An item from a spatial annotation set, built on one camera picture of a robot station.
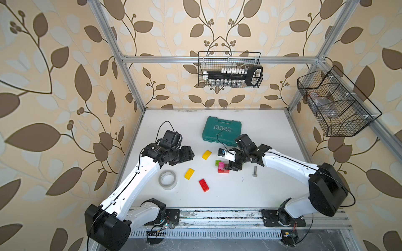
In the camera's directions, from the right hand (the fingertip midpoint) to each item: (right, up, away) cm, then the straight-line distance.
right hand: (226, 159), depth 86 cm
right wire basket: (+52, +27, -12) cm, 60 cm away
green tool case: (-1, +15, +17) cm, 23 cm away
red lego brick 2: (-13, -13, -3) cm, 19 cm away
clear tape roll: (-33, -12, +1) cm, 35 cm away
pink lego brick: (-3, -3, -1) cm, 5 cm away
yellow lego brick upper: (-11, 0, +11) cm, 16 cm away
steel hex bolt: (+17, -9, +3) cm, 19 cm away
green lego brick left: (-5, -3, +6) cm, 8 cm away
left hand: (-21, +5, -9) cm, 23 cm away
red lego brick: (-4, -7, +2) cm, 8 cm away
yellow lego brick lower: (-21, -9, +1) cm, 23 cm away
